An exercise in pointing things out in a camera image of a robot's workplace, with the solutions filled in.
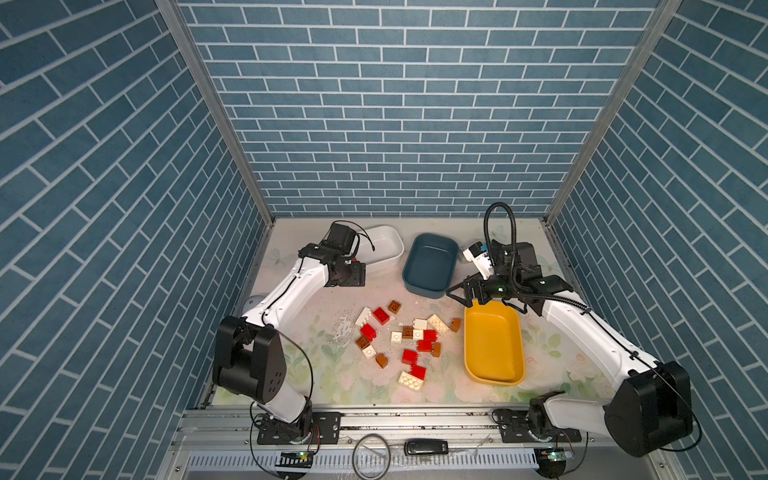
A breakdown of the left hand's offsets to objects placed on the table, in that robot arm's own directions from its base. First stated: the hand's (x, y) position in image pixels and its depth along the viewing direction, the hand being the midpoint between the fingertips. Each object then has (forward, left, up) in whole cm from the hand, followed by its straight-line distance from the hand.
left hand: (353, 276), depth 87 cm
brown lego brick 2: (-10, -31, -12) cm, 35 cm away
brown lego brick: (-3, -12, -13) cm, 18 cm away
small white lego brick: (-18, -5, -14) cm, 23 cm away
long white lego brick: (-8, -3, -11) cm, 14 cm away
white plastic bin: (+21, -8, -13) cm, 26 cm away
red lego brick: (-6, -8, -13) cm, 17 cm away
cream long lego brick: (-10, -26, -12) cm, 30 cm away
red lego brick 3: (-12, -4, -12) cm, 18 cm away
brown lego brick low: (-20, -8, -13) cm, 25 cm away
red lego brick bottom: (-23, -19, -13) cm, 33 cm away
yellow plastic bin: (-15, -43, -15) cm, 48 cm away
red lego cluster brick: (-16, -22, -12) cm, 30 cm away
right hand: (-6, -29, +6) cm, 30 cm away
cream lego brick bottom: (-26, -16, -12) cm, 32 cm away
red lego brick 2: (-19, -17, -14) cm, 29 cm away
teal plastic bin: (+13, -26, -12) cm, 31 cm away
